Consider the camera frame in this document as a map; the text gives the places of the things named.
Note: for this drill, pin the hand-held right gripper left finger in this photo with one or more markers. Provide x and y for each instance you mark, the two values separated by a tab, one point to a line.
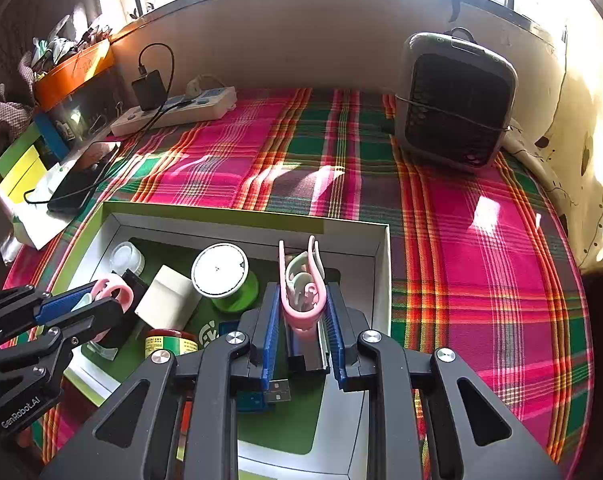
270	335

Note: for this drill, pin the black charger brick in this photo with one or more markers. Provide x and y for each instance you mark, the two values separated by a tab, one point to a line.
149	90

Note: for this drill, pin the yellow box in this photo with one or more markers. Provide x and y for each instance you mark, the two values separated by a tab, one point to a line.
21	172

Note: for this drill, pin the black smartphone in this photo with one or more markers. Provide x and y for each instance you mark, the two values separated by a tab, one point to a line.
76	185

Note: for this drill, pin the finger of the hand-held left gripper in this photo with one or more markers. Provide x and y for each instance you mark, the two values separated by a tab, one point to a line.
96	317
66	302

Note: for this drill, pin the blue usb device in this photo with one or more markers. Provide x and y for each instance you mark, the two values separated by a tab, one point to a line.
276	391

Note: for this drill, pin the red jar with green label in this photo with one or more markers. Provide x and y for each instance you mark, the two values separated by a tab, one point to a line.
169	345

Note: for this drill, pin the brown cloth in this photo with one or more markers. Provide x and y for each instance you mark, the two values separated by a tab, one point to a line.
6	115

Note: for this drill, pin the small white jar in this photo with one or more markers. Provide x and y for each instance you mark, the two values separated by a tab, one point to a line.
126	258

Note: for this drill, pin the black silver stick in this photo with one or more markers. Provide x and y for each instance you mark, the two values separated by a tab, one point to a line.
306	360

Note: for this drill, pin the black device with clear cap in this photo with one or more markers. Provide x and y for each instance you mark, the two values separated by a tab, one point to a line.
116	332

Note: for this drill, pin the pink loop clip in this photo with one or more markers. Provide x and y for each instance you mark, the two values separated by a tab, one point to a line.
301	317

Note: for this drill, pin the orange box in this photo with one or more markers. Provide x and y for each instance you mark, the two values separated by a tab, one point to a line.
76	72

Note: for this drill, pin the white power strip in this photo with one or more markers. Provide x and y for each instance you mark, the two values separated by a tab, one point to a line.
206	105

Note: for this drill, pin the white plug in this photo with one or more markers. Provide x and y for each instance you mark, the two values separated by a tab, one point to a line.
194	87

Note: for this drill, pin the cream curtain with hearts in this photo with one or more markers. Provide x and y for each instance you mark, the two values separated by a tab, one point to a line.
596	185

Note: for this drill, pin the dark glossy box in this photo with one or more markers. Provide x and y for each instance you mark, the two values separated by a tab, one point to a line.
81	105

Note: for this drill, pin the pink holder with oval insert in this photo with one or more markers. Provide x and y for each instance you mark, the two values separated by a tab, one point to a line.
118	292

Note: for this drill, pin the grey portable air cooler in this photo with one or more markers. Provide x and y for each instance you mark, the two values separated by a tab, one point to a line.
451	105

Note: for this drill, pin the white charger adapter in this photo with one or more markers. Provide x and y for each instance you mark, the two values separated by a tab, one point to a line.
169	300

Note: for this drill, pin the plaid blanket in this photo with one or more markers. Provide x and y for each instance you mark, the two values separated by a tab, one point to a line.
456	285

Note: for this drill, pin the green white thread spool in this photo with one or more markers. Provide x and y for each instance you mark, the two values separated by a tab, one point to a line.
219	267

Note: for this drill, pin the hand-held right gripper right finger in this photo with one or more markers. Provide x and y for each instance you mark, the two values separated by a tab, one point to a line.
335	335

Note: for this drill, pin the green cardboard box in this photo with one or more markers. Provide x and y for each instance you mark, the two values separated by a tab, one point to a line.
281	425

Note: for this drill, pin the blue box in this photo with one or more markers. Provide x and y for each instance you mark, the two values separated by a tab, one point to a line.
51	135

